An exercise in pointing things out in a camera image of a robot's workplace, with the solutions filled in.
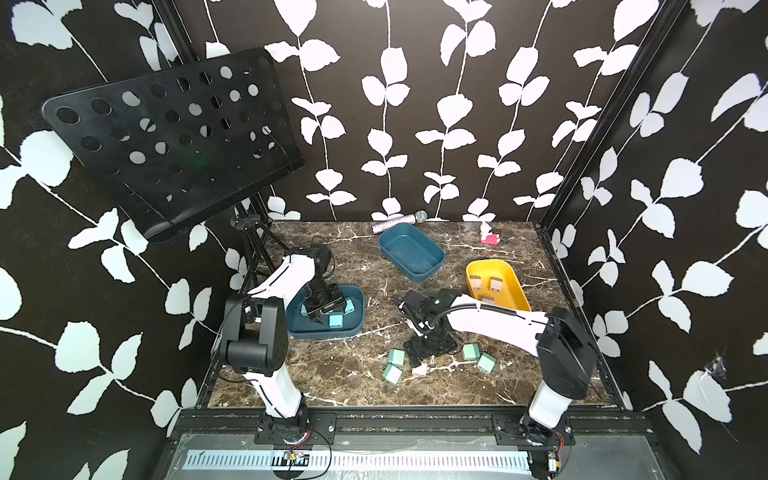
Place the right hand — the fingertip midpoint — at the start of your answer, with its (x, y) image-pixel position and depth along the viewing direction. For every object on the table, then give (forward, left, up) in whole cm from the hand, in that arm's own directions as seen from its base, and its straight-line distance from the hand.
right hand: (419, 355), depth 81 cm
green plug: (+1, +6, -3) cm, 7 cm away
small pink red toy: (+47, -30, -4) cm, 56 cm away
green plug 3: (+3, -15, -4) cm, 16 cm away
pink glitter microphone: (+56, 0, -2) cm, 56 cm away
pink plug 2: (+27, -28, -5) cm, 39 cm away
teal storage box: (+10, +37, -4) cm, 38 cm away
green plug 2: (-4, +8, -4) cm, 9 cm away
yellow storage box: (+23, -32, -5) cm, 40 cm away
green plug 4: (0, -19, -4) cm, 20 cm away
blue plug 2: (+11, +25, -3) cm, 28 cm away
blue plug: (+17, +22, -4) cm, 27 cm away
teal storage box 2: (+42, +1, -6) cm, 42 cm away
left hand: (+13, +24, +2) cm, 27 cm away
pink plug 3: (+21, -24, -4) cm, 32 cm away
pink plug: (+28, -21, -5) cm, 36 cm away
